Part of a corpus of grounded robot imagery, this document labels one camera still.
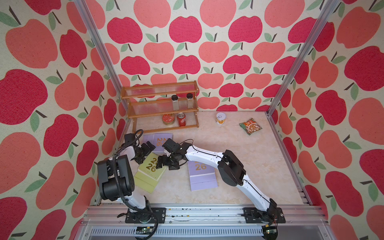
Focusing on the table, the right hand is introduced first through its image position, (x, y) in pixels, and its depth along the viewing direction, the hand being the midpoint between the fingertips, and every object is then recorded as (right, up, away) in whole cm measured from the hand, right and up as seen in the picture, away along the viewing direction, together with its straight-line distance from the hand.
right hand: (160, 170), depth 87 cm
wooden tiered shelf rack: (-5, +42, +29) cm, 51 cm away
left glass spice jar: (+7, +44, +9) cm, 46 cm away
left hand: (-8, +10, +7) cm, 14 cm away
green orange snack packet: (+62, +26, +21) cm, 71 cm away
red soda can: (+12, +31, +17) cm, 37 cm away
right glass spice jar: (+17, +44, +11) cm, 48 cm away
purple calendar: (+25, -3, -2) cm, 25 cm away
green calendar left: (-8, -2, 0) cm, 8 cm away
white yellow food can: (+40, +32, +24) cm, 57 cm away
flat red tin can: (+1, +32, +24) cm, 40 cm away
